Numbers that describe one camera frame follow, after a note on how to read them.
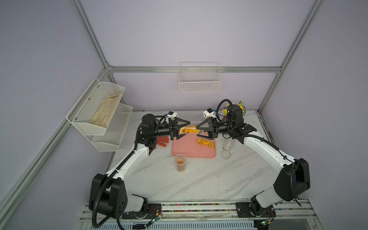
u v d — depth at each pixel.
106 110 0.80
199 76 0.95
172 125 0.63
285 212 0.74
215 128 0.63
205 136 0.71
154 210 0.73
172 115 0.72
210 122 0.63
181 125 0.65
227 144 0.95
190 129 0.68
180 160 0.86
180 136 0.69
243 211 0.73
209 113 0.70
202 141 0.98
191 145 0.98
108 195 0.41
